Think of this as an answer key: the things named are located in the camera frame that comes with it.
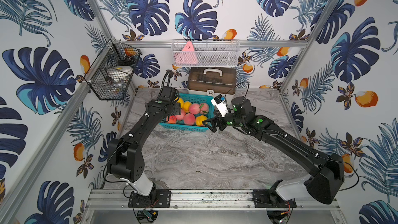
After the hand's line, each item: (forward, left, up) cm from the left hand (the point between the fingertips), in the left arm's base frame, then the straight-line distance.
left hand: (172, 106), depth 87 cm
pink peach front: (+7, -12, -9) cm, 17 cm away
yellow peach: (+10, -2, -6) cm, 12 cm away
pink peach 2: (+2, -3, -13) cm, 14 cm away
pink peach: (+9, -18, -11) cm, 23 cm away
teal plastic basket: (+11, -12, -5) cm, 17 cm away
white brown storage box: (+30, -23, -6) cm, 38 cm away
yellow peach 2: (+10, -6, -11) cm, 16 cm away
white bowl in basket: (+7, +26, +16) cm, 31 cm away
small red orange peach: (0, +2, -13) cm, 13 cm away
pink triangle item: (+25, -6, +16) cm, 30 cm away
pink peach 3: (+1, -9, -13) cm, 16 cm away
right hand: (-10, -20, +7) cm, 24 cm away
